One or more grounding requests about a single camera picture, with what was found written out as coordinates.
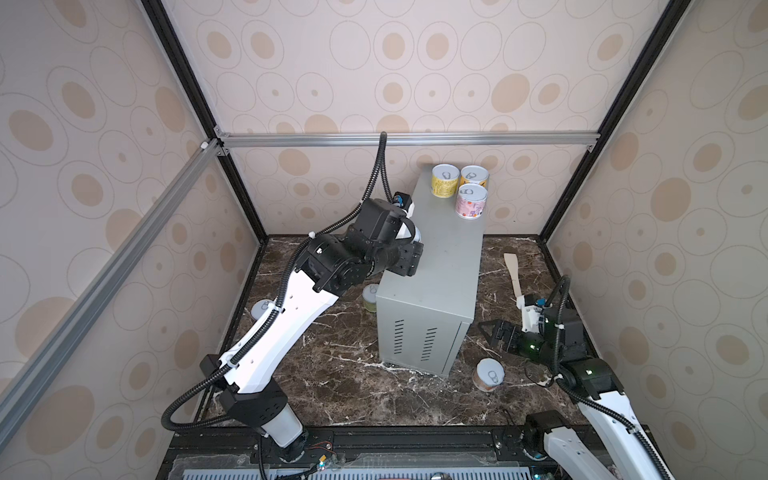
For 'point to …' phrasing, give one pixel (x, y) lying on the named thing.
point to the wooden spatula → (511, 262)
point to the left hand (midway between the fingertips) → (416, 245)
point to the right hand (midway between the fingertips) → (493, 328)
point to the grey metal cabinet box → (424, 318)
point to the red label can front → (488, 374)
